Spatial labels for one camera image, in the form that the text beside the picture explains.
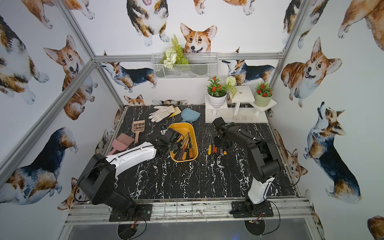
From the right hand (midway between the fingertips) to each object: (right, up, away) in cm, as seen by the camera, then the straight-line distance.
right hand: (219, 144), depth 92 cm
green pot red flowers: (+27, +30, 0) cm, 41 cm away
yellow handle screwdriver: (-6, -3, +3) cm, 7 cm away
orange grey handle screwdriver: (-3, -4, +1) cm, 5 cm away
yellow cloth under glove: (-30, +22, +25) cm, 45 cm away
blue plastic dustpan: (-21, +18, +24) cm, 37 cm away
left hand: (-28, +3, -2) cm, 28 cm away
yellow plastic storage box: (-22, +9, +5) cm, 24 cm away
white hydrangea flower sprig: (+6, +38, -4) cm, 38 cm away
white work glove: (-41, +21, +25) cm, 53 cm away
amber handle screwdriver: (-17, -4, -1) cm, 18 cm away
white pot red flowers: (-2, +31, -5) cm, 31 cm away
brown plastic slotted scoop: (-58, +10, +17) cm, 61 cm away
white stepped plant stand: (+16, +23, +14) cm, 32 cm away
